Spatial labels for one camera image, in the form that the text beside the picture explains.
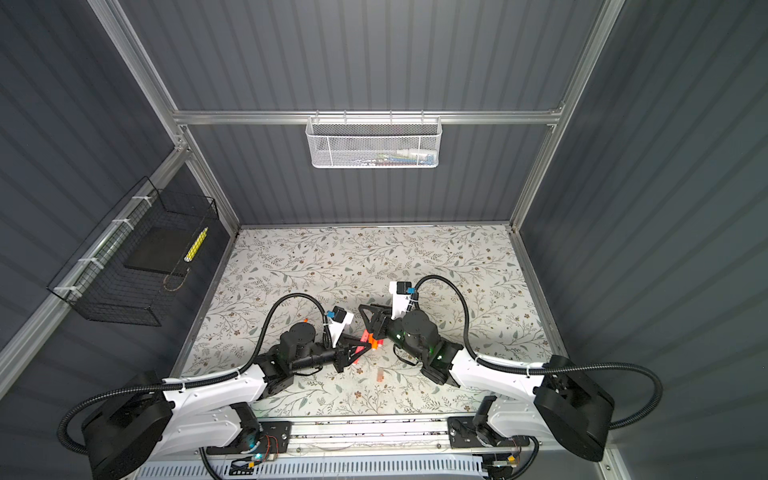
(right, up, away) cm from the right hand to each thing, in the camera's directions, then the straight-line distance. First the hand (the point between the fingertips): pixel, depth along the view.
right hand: (365, 311), depth 75 cm
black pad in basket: (-51, +16, 0) cm, 53 cm away
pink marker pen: (0, -7, +1) cm, 7 cm away
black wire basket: (-57, +11, -2) cm, 58 cm away
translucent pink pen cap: (+4, -20, +9) cm, 22 cm away
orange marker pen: (+2, -10, +2) cm, 10 cm away
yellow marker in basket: (-45, +17, +3) cm, 48 cm away
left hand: (+1, -9, +2) cm, 9 cm away
